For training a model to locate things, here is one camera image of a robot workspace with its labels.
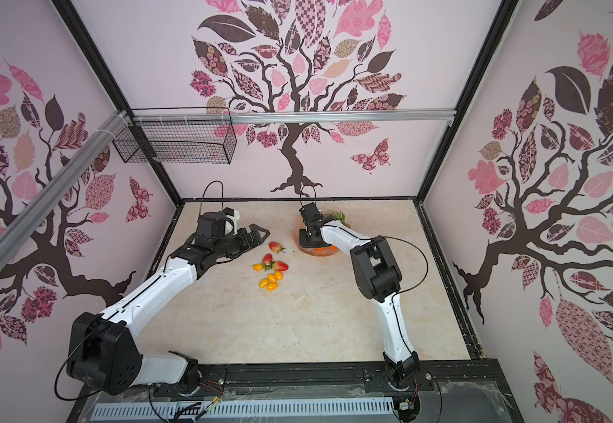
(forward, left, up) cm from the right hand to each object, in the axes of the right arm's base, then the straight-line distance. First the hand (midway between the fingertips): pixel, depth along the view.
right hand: (306, 238), depth 102 cm
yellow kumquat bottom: (-19, +12, -3) cm, 23 cm away
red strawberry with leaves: (-9, +15, -2) cm, 17 cm away
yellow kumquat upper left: (-15, +13, -3) cm, 21 cm away
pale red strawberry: (-11, +10, -2) cm, 15 cm away
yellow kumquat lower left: (-18, +16, -2) cm, 24 cm away
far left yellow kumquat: (-11, +19, -3) cm, 22 cm away
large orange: (-21, -8, +23) cm, 32 cm away
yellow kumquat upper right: (-15, +10, -3) cm, 18 cm away
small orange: (-4, -5, -2) cm, 7 cm away
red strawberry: (-3, +12, -1) cm, 13 cm away
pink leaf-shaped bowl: (+9, +4, -2) cm, 10 cm away
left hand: (-12, +14, +15) cm, 24 cm away
